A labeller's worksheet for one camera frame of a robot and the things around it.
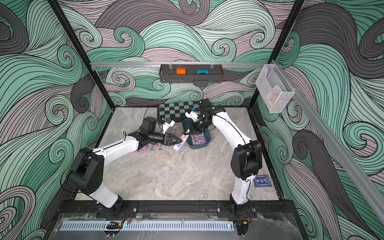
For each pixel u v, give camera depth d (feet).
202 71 3.09
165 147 3.18
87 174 1.47
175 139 2.52
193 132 2.38
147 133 2.26
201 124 2.33
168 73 3.09
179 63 3.10
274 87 2.53
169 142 2.39
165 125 2.54
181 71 3.11
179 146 2.61
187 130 2.55
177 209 2.44
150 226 2.29
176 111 3.74
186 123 3.43
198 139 3.29
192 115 2.55
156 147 3.19
